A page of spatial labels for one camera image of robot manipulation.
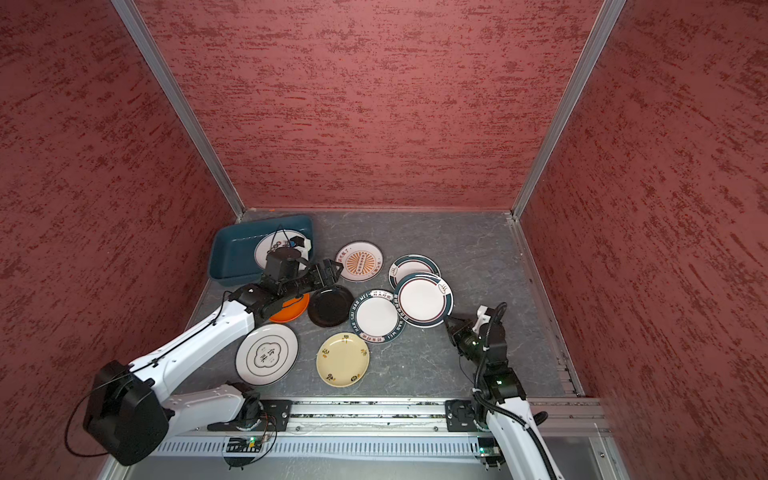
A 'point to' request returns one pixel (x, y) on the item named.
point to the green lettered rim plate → (377, 316)
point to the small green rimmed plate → (410, 264)
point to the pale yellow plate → (343, 359)
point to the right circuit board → (488, 447)
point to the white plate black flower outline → (267, 355)
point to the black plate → (330, 305)
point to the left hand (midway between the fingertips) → (332, 275)
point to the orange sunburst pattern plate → (362, 261)
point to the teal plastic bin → (232, 258)
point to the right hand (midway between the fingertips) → (437, 322)
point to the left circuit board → (251, 444)
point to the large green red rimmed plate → (425, 300)
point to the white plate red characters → (283, 238)
